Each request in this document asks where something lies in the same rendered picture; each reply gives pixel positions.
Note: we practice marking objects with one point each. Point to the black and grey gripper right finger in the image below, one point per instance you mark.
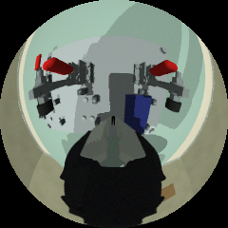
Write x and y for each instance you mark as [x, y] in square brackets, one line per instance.
[134, 147]

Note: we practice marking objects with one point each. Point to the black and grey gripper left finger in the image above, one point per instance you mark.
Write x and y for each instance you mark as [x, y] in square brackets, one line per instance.
[91, 147]

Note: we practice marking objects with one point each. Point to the dark blue flat plate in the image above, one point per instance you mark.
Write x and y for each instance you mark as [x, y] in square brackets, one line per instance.
[136, 111]

